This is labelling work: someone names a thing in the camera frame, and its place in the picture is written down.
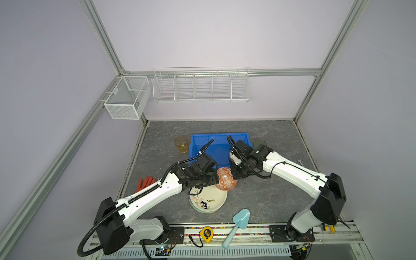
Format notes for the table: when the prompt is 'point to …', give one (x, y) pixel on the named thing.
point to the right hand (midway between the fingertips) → (233, 177)
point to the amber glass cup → (181, 142)
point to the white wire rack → (201, 84)
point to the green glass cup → (259, 142)
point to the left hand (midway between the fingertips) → (215, 182)
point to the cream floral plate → (210, 198)
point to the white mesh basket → (129, 98)
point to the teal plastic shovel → (242, 217)
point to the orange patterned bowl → (227, 182)
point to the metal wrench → (299, 160)
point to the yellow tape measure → (207, 233)
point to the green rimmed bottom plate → (198, 209)
